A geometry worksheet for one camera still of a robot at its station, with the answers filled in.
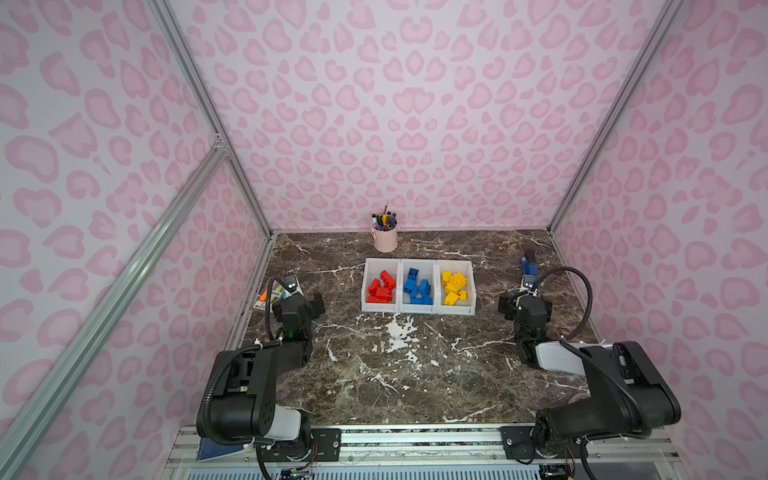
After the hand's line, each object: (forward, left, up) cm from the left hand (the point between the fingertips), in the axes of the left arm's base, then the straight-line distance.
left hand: (301, 290), depth 91 cm
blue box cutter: (+11, -75, -7) cm, 76 cm away
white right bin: (-3, -51, -8) cm, 51 cm away
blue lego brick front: (+6, -34, -7) cm, 35 cm away
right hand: (-2, -68, -1) cm, 68 cm away
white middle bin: (+11, -40, -6) cm, 42 cm away
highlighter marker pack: (0, +15, -8) cm, 17 cm away
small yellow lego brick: (+2, -51, -9) cm, 52 cm away
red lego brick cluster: (+1, -23, -5) cm, 24 cm away
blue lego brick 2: (+2, -37, -7) cm, 38 cm away
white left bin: (+12, -21, -7) cm, 25 cm away
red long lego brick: (+6, -26, -4) cm, 27 cm away
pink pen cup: (+24, -25, 0) cm, 35 cm away
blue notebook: (-40, +17, -8) cm, 44 cm away
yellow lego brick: (+8, -46, -6) cm, 47 cm away
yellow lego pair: (+5, -49, -5) cm, 49 cm away
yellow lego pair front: (+1, -46, -8) cm, 47 cm away
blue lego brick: (+9, -34, -6) cm, 36 cm away
